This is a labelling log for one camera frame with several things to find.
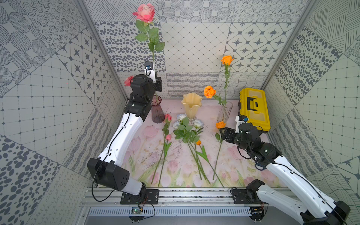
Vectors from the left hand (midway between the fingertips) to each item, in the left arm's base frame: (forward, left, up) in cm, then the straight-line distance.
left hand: (152, 69), depth 68 cm
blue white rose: (-8, -15, -43) cm, 47 cm away
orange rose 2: (-1, -41, -45) cm, 61 cm away
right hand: (-19, -39, -27) cm, 51 cm away
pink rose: (+3, -2, -43) cm, 43 cm away
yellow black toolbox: (+8, -63, -32) cm, 71 cm away
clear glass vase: (+4, -44, -37) cm, 57 cm away
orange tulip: (-24, -28, -47) cm, 60 cm away
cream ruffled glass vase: (+10, -21, -32) cm, 39 cm away
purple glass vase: (+2, +4, -37) cm, 37 cm away
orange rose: (-2, -30, -13) cm, 33 cm away
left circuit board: (-54, +8, -50) cm, 74 cm away
